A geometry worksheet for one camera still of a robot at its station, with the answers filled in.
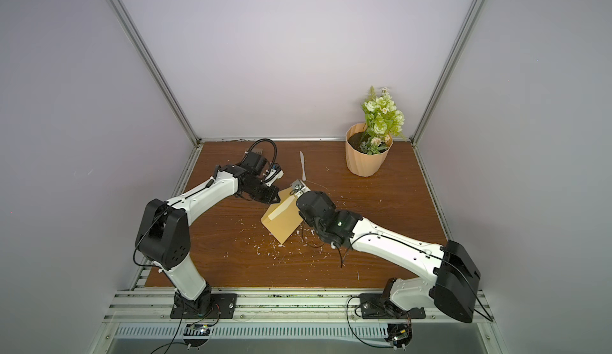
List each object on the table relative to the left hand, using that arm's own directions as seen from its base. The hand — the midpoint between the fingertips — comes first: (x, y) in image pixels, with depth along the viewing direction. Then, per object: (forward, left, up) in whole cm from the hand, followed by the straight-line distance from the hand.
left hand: (282, 198), depth 88 cm
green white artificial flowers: (+22, -37, +20) cm, 48 cm away
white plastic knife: (+29, -6, -10) cm, 31 cm away
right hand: (-3, -12, +12) cm, 17 cm away
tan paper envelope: (-6, -1, -4) cm, 7 cm away
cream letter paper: (-2, +1, -3) cm, 4 cm away
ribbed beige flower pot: (+17, -30, +2) cm, 35 cm away
